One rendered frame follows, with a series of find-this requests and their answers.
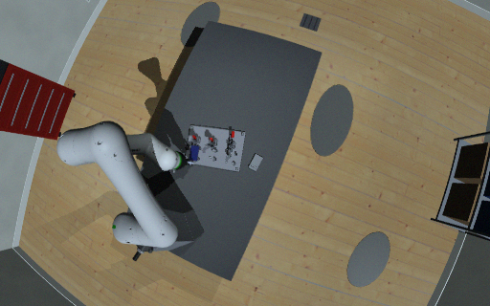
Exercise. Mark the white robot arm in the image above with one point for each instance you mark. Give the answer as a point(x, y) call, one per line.
point(106, 144)

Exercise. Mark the blue rectangular block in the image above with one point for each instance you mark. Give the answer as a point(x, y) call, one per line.
point(194, 153)

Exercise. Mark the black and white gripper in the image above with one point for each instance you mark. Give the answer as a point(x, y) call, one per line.
point(188, 161)

